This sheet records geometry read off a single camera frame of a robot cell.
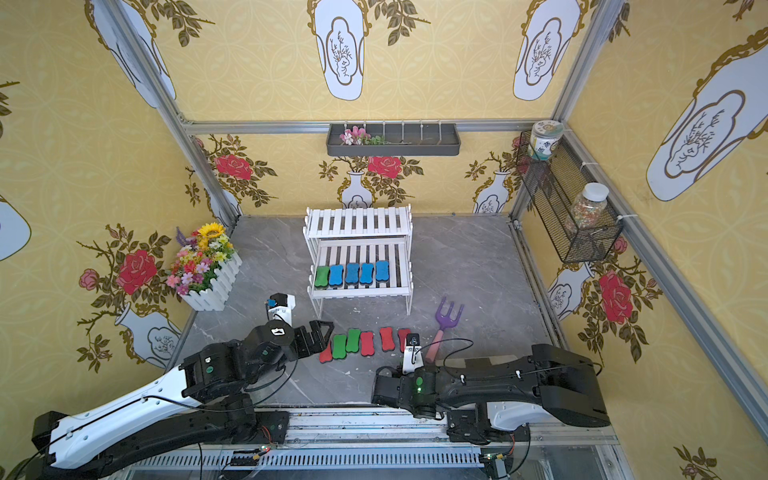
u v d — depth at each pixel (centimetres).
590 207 65
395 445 72
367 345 87
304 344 61
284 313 64
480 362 85
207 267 86
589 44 77
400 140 92
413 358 69
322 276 86
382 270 88
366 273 88
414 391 56
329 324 69
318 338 63
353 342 86
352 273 88
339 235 80
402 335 90
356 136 88
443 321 92
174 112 89
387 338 88
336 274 88
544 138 85
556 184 92
